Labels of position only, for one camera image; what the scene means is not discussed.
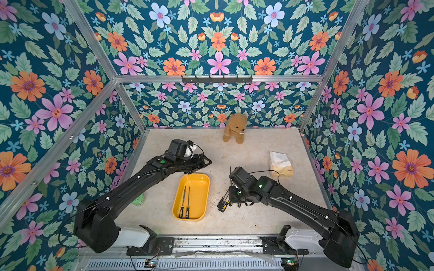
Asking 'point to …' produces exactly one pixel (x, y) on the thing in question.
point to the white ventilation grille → (186, 265)
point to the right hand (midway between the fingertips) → (230, 197)
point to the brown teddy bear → (235, 127)
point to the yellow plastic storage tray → (191, 198)
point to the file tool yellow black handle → (182, 208)
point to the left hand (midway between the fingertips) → (209, 163)
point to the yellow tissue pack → (280, 164)
